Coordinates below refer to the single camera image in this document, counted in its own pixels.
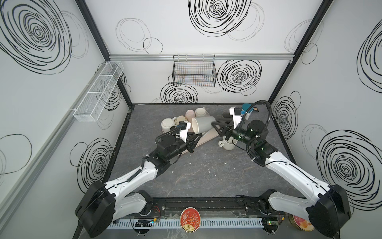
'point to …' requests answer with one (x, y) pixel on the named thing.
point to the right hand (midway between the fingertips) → (213, 121)
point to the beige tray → (206, 137)
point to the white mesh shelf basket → (92, 104)
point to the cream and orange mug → (179, 119)
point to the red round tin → (190, 219)
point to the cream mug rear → (200, 111)
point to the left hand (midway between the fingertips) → (202, 135)
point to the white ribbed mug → (166, 124)
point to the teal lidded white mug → (245, 106)
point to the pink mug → (190, 114)
